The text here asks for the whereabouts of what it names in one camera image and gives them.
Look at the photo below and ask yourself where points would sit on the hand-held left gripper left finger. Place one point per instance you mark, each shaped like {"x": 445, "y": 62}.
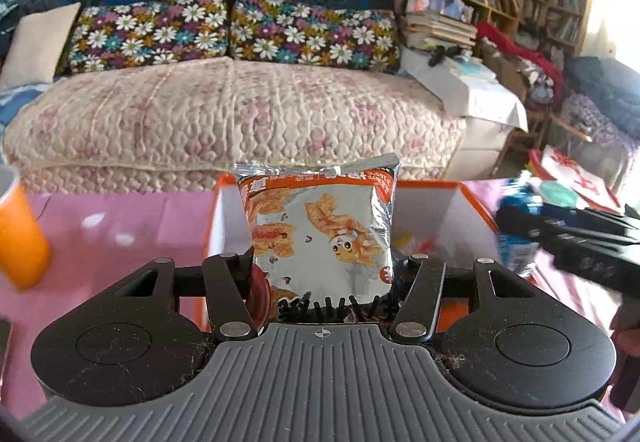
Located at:
{"x": 225, "y": 272}

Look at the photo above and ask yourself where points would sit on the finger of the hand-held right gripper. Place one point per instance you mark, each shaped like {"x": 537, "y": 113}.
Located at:
{"x": 565, "y": 212}
{"x": 520, "y": 224}

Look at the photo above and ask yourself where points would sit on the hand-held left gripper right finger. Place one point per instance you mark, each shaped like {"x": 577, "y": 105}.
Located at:
{"x": 425, "y": 272}

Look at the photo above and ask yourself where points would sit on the blue snack packet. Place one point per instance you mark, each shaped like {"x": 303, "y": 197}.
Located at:
{"x": 520, "y": 257}

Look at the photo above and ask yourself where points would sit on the orange cardboard box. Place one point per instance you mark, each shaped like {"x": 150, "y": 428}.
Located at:
{"x": 225, "y": 222}

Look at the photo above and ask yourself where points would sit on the silver orange snack packet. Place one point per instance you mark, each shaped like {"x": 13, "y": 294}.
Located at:
{"x": 320, "y": 232}

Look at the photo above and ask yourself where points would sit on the person's right hand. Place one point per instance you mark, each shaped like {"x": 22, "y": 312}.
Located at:
{"x": 629, "y": 324}

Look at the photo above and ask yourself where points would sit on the teal tissue pack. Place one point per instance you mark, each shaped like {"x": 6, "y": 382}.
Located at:
{"x": 565, "y": 194}

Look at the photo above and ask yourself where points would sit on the red white box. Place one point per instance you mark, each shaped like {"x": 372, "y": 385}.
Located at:
{"x": 575, "y": 169}

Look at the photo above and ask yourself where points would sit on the wooden chair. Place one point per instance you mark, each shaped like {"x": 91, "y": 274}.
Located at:
{"x": 550, "y": 132}

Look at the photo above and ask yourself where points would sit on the purple floral cloth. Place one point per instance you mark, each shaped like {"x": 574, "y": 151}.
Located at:
{"x": 600, "y": 132}

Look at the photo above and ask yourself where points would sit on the pink tablecloth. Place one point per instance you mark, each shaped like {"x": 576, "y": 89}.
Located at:
{"x": 125, "y": 232}

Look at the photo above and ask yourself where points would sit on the person's black clothing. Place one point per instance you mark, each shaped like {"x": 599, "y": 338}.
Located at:
{"x": 627, "y": 382}

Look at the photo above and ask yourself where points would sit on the dark blue folded bedding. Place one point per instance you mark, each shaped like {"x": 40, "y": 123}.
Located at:
{"x": 605, "y": 84}

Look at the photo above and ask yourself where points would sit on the quilted pink sofa cover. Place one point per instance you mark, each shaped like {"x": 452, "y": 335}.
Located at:
{"x": 225, "y": 122}

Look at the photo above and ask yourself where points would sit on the red blanket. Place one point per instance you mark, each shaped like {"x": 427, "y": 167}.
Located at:
{"x": 520, "y": 54}

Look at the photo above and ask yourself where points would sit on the small black object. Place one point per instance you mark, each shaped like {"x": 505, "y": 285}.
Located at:
{"x": 447, "y": 56}

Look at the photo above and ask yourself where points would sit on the orange cup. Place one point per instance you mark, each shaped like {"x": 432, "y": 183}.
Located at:
{"x": 22, "y": 232}

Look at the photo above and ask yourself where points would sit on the stack of books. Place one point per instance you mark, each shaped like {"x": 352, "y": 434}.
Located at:
{"x": 440, "y": 32}

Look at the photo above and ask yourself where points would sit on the floral cushion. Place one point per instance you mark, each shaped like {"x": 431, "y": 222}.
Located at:
{"x": 315, "y": 32}
{"x": 150, "y": 32}

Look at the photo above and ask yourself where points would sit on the beige pillow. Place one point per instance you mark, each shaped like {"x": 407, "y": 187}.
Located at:
{"x": 35, "y": 47}

